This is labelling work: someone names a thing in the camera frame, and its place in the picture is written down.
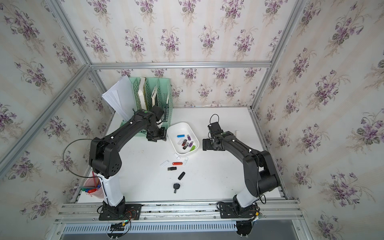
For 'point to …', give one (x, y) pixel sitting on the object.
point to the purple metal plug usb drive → (190, 144)
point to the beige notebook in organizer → (153, 96)
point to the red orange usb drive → (177, 163)
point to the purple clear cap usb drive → (189, 137)
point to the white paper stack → (122, 96)
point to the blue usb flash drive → (180, 136)
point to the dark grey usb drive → (171, 168)
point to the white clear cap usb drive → (180, 141)
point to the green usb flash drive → (193, 147)
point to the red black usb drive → (184, 142)
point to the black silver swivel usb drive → (185, 145)
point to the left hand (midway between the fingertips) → (164, 140)
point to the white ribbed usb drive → (177, 157)
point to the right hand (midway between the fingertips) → (212, 146)
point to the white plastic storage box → (183, 140)
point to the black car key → (176, 186)
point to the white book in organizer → (142, 93)
